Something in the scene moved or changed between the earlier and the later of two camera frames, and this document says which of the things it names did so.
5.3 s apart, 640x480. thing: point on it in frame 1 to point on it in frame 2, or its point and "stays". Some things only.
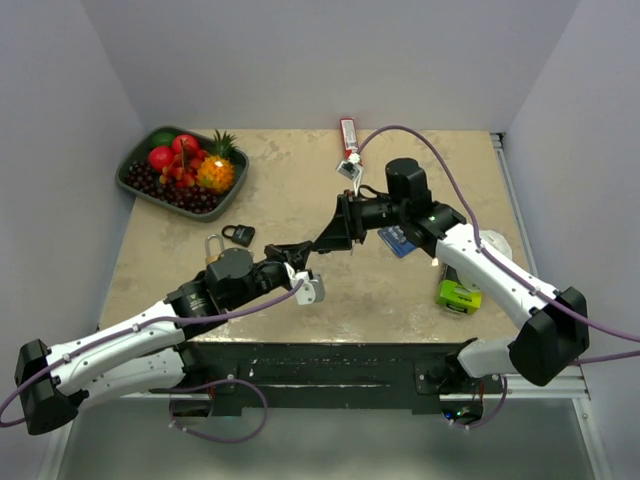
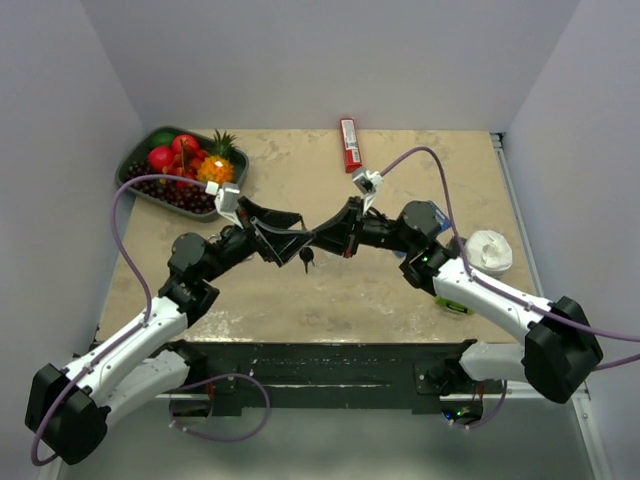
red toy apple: [161, 157] stays
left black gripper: [296, 254] to [279, 245]
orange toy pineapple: [216, 173] stays
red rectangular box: [348, 135] stays
